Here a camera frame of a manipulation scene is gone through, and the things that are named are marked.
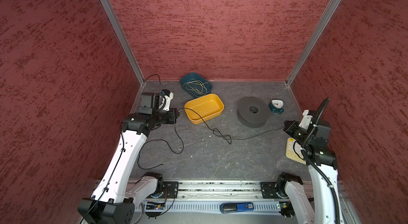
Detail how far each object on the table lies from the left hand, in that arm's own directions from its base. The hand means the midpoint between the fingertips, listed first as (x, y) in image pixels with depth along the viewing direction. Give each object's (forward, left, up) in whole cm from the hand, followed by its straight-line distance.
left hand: (178, 117), depth 73 cm
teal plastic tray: (+48, -3, -19) cm, 52 cm away
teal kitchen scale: (+22, -59, -20) cm, 66 cm away
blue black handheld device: (-33, -27, -19) cm, 47 cm away
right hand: (-1, -50, -3) cm, 50 cm away
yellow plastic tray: (+24, -15, -24) cm, 36 cm away
